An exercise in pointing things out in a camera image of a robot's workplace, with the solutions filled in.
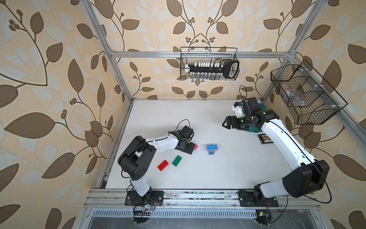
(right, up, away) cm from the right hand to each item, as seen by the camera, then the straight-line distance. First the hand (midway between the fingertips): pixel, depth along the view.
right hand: (229, 125), depth 80 cm
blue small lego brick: (-9, -19, +11) cm, 23 cm away
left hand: (-22, -16, +11) cm, 29 cm away
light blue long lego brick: (-8, -14, +6) cm, 18 cm away
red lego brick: (-38, -25, +4) cm, 46 cm away
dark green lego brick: (-30, -23, +6) cm, 38 cm away
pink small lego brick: (-18, -15, +13) cm, 28 cm away
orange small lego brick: (-8, -17, +9) cm, 21 cm away
